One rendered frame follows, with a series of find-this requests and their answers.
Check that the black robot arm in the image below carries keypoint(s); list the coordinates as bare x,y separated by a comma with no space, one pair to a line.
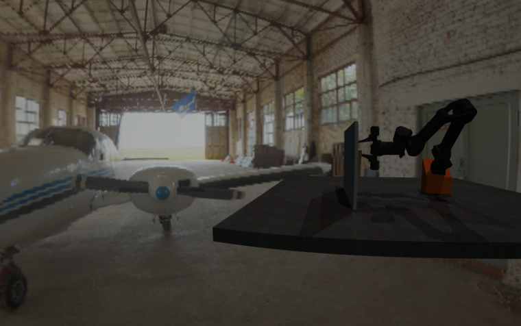
463,113

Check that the dark grey wall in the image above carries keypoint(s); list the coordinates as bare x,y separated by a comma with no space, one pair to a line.
351,163

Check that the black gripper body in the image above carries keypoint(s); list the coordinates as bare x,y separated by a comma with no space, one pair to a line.
379,148

